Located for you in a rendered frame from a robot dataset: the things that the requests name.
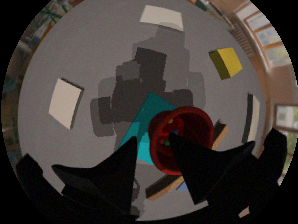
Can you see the yellow rectangular block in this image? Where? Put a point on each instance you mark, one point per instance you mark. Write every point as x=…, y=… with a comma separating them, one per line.
x=226, y=62

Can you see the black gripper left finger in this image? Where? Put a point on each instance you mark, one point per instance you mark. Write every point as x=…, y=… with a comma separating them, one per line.
x=112, y=179

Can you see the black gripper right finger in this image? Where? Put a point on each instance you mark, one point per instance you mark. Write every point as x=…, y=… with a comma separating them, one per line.
x=202, y=167

